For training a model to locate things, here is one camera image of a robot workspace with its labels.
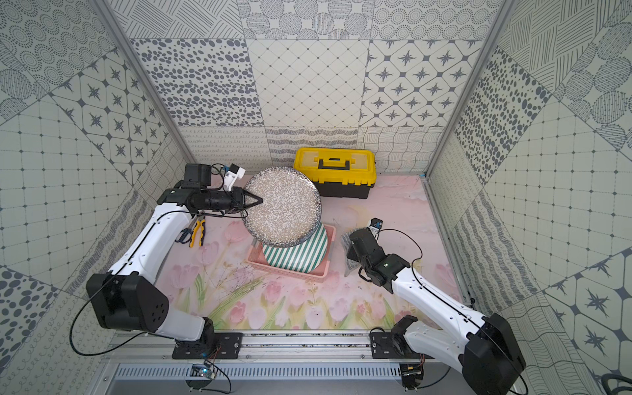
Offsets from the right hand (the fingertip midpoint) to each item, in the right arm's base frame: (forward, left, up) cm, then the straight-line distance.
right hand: (357, 247), depth 84 cm
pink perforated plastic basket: (0, +38, -9) cm, 39 cm away
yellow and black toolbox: (+30, +3, +7) cm, 31 cm away
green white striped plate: (0, +20, -8) cm, 22 cm away
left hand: (+8, +33, +17) cm, 38 cm away
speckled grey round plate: (+8, +23, +12) cm, 27 cm away
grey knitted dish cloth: (-5, +3, -2) cm, 6 cm away
